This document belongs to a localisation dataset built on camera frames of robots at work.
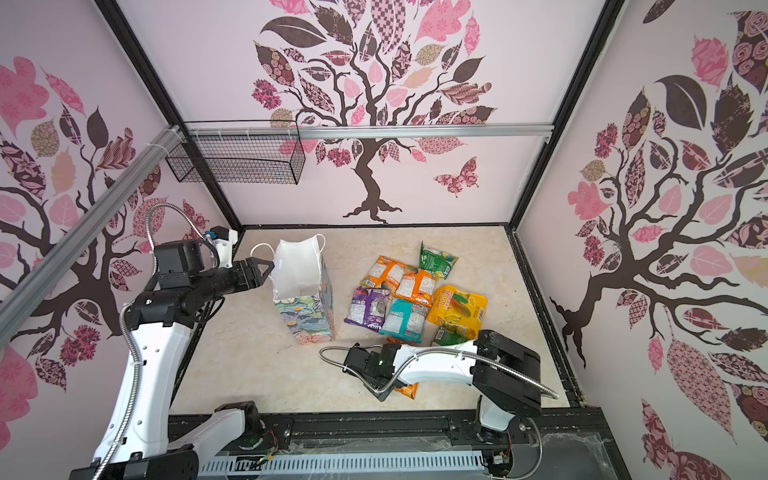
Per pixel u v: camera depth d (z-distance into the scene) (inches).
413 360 20.7
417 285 38.4
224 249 23.9
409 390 31.3
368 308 36.4
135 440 14.5
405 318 35.7
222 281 22.6
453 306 35.6
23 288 20.1
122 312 17.7
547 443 28.5
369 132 36.8
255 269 24.3
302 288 38.8
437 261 40.9
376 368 23.3
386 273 40.6
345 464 27.4
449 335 34.6
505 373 16.8
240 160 47.9
